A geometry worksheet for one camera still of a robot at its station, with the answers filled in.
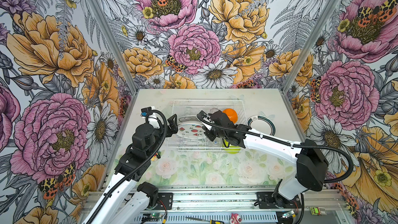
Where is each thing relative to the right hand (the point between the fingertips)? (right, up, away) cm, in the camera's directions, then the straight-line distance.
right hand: (205, 130), depth 82 cm
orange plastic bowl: (+17, +7, +19) cm, 26 cm away
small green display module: (+50, -33, -12) cm, 61 cm away
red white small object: (+12, -34, -16) cm, 40 cm away
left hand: (-17, +6, -11) cm, 21 cm away
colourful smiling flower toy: (-28, -16, +5) cm, 33 cm away
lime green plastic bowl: (+14, -11, +3) cm, 18 cm away
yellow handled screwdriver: (+2, -38, -13) cm, 40 cm away
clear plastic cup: (+5, +10, +15) cm, 18 cm away
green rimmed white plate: (+37, +1, +21) cm, 42 cm away
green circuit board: (-23, -37, -11) cm, 44 cm away
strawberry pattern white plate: (-8, -1, +6) cm, 10 cm away
